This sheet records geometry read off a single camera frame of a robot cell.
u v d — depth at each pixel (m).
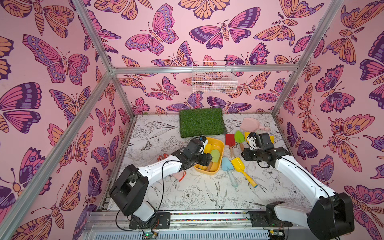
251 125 1.14
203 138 0.77
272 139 1.04
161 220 0.73
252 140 0.76
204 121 1.13
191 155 0.66
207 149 0.98
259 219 0.73
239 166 0.92
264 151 0.62
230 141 1.05
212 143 1.00
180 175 0.88
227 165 0.92
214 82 1.06
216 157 0.95
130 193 0.43
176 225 0.73
